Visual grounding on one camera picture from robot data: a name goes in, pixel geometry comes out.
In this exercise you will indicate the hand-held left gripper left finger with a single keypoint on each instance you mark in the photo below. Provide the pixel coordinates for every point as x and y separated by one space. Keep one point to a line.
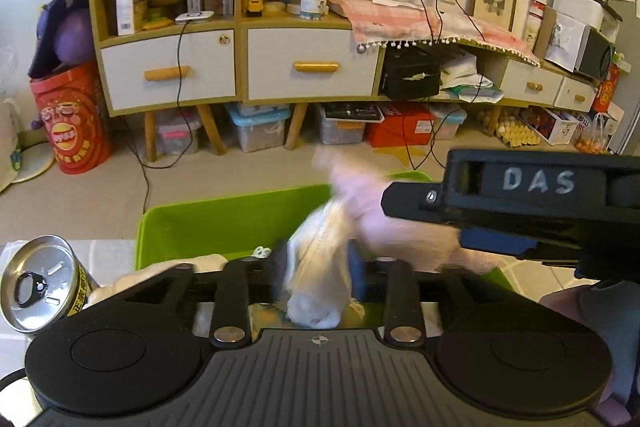
280 274

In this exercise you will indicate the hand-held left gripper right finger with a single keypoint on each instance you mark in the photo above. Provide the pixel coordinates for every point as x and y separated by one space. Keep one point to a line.
356 274

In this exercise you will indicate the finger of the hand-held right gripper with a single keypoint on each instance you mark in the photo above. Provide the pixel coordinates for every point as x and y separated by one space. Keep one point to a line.
500 241
415 202

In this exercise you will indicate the pink bear plush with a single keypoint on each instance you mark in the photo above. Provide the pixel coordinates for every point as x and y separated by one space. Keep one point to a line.
370 212

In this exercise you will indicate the green plastic bin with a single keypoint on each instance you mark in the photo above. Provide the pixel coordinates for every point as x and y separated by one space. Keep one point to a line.
210 227

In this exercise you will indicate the person's right forearm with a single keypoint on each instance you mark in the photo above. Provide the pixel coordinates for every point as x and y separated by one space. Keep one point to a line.
615 347

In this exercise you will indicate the bag of orange fruit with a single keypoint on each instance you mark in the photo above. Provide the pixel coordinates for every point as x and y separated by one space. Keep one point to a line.
592 139

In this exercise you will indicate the red storage box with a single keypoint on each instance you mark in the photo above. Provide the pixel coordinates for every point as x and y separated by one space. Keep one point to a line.
400 127

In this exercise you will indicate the clear box with blue lid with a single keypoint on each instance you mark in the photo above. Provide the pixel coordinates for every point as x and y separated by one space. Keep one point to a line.
447 124
257 132

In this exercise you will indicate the white printed box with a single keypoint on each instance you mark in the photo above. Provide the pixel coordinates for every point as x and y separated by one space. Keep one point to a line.
555 127

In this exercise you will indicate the yellow bottle pack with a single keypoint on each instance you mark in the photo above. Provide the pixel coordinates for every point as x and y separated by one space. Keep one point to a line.
515 132

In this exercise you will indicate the red printed box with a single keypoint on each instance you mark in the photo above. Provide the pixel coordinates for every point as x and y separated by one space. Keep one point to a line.
607 89

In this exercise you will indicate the black box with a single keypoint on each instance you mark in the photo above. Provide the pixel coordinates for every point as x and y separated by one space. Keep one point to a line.
410 77

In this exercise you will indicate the white and green cloth pile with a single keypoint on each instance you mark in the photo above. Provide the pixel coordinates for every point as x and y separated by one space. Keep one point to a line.
465 72

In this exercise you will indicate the low wooden drawer cabinet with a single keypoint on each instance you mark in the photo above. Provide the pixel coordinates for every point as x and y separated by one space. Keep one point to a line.
530 79

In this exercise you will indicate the black appliance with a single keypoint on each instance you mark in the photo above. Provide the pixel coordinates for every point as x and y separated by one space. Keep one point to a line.
595 54

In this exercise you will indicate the grey cabinet with paper notes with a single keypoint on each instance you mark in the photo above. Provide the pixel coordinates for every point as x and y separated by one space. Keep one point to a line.
630 57

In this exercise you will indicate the wooden cabinet with white drawers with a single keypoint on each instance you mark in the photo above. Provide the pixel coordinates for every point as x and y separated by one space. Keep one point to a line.
310 87

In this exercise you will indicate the clear box with pink label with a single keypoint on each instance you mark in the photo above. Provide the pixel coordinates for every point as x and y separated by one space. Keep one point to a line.
175 137

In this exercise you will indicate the pink cloth with pompoms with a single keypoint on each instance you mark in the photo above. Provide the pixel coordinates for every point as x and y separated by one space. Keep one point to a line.
395 22

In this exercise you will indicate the white bottle with red cap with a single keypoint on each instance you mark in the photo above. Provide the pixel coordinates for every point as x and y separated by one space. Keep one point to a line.
535 22

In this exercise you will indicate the white storage box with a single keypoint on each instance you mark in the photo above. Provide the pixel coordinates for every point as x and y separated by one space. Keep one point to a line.
580 4

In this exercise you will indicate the white round container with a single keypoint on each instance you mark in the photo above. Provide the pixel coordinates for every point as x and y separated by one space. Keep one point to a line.
314 4

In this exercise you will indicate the tin can with pull tab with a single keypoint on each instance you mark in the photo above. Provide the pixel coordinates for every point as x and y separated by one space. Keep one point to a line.
45 287

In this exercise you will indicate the red printed bucket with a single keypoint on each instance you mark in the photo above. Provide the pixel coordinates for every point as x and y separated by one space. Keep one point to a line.
70 127

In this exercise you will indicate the round white floor mat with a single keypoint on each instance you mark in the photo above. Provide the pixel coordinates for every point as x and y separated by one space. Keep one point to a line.
32 164

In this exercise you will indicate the white charger device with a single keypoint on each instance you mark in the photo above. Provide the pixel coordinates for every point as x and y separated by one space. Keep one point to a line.
194 17

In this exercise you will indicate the white carton box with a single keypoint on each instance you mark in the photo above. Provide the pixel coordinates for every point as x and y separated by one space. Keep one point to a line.
127 14

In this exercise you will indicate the purple plush toy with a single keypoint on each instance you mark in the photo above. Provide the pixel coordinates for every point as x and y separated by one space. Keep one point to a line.
70 37

